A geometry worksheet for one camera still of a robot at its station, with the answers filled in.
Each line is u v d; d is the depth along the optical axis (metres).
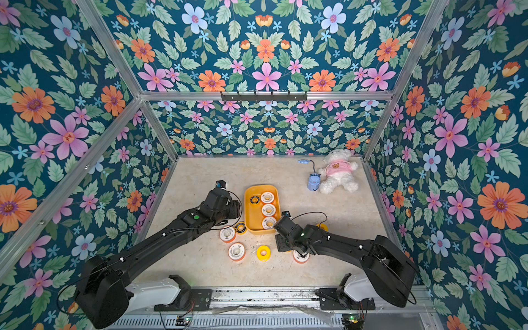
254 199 0.99
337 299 0.65
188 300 0.69
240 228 0.90
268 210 0.96
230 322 0.70
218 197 0.62
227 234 0.89
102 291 0.39
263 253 0.84
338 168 1.04
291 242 0.63
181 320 0.72
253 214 0.95
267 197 0.99
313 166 0.99
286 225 0.66
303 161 0.89
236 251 0.85
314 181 0.99
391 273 0.42
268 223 0.91
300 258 0.82
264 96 0.93
